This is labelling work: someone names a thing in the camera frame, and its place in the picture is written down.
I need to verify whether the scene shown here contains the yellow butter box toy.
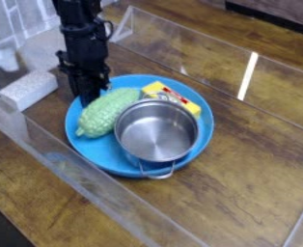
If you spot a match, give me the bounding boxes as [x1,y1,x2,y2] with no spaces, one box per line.
[141,81,203,118]

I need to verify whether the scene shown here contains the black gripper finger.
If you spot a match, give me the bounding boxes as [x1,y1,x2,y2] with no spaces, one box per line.
[78,72,110,107]
[66,70,80,96]

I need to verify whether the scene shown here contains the white speckled foam block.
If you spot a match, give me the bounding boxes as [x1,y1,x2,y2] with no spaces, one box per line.
[0,70,57,111]

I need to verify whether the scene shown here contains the green bitter gourd toy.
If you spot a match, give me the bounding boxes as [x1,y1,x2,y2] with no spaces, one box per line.
[76,88,140,138]

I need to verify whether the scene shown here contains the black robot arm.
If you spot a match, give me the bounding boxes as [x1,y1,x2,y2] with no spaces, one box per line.
[53,0,113,107]

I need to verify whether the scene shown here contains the clear acrylic barrier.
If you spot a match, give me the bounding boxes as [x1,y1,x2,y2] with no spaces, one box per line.
[0,0,303,247]

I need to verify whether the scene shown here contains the blue round tray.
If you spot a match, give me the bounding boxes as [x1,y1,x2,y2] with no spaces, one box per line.
[65,74,215,178]

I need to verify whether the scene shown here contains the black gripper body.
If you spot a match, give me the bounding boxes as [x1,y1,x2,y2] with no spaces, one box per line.
[57,18,113,79]

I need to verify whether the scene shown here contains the stainless steel pot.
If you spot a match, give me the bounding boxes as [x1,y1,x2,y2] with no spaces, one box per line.
[114,98,200,179]

